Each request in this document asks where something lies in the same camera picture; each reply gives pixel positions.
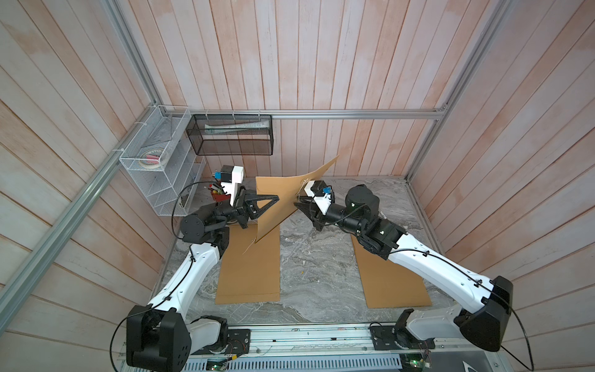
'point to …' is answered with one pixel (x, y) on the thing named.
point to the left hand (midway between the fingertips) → (277, 203)
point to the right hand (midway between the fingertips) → (296, 199)
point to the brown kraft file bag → (249, 271)
